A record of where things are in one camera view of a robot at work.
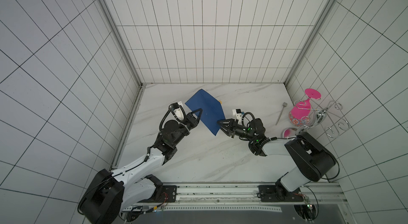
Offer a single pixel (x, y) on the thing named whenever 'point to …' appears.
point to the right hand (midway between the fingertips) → (218, 121)
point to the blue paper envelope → (212, 110)
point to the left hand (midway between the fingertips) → (202, 111)
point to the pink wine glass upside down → (299, 114)
